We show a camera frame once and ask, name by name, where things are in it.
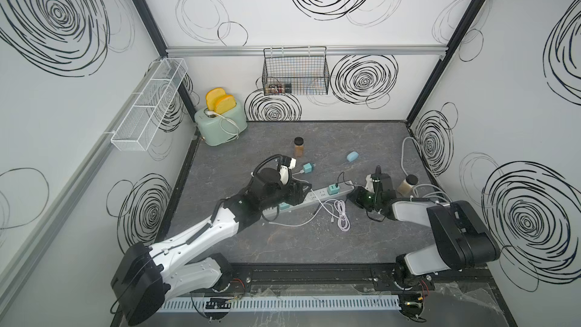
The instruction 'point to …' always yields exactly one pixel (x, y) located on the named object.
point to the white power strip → (314, 195)
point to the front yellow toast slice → (225, 104)
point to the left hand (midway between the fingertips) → (306, 185)
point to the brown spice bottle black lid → (299, 147)
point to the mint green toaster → (216, 129)
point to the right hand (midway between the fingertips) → (349, 194)
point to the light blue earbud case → (352, 156)
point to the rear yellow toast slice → (213, 96)
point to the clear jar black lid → (405, 186)
